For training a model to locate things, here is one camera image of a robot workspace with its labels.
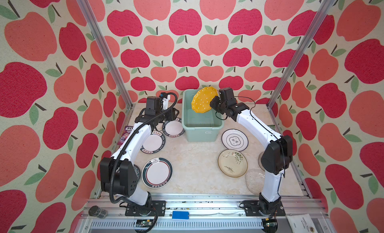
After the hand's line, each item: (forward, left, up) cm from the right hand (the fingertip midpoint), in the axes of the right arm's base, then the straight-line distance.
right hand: (213, 100), depth 88 cm
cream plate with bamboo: (-26, -15, -27) cm, 40 cm away
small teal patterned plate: (-38, +41, -25) cm, 61 cm away
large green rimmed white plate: (-37, +30, -26) cm, 55 cm away
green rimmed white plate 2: (-3, +27, -28) cm, 39 cm away
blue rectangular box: (-57, +13, -23) cm, 63 cm away
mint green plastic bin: (-16, +7, -7) cm, 18 cm away
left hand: (-10, +20, -1) cm, 23 cm away
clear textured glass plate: (-35, -27, -27) cm, 51 cm away
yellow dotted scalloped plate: (+4, +8, -5) cm, 10 cm away
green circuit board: (-61, +30, -27) cm, 74 cm away
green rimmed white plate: (-18, +37, -26) cm, 49 cm away
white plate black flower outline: (-9, -17, -26) cm, 33 cm away
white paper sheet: (-54, -45, -25) cm, 74 cm away
